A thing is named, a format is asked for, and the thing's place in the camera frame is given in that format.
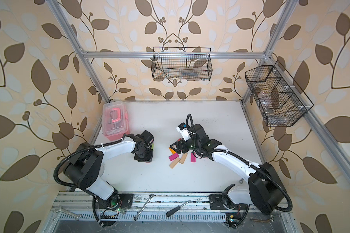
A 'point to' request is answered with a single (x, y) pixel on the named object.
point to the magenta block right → (193, 158)
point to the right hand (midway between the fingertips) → (175, 143)
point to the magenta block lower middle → (173, 156)
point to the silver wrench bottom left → (59, 208)
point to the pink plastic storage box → (115, 122)
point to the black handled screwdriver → (176, 209)
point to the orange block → (172, 151)
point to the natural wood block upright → (183, 158)
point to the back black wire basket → (182, 63)
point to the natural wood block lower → (173, 162)
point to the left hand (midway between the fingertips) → (148, 158)
